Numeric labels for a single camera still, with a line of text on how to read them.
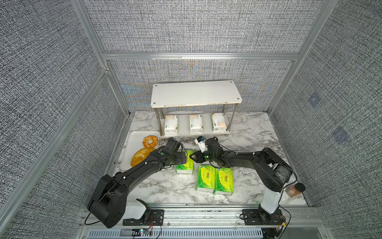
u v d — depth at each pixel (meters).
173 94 0.82
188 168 0.85
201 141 0.83
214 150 0.74
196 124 0.98
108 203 0.41
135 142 1.01
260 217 0.65
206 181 0.78
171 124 0.99
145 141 1.01
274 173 0.49
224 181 0.80
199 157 0.80
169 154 0.64
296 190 0.75
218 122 0.98
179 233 0.70
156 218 0.74
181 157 0.77
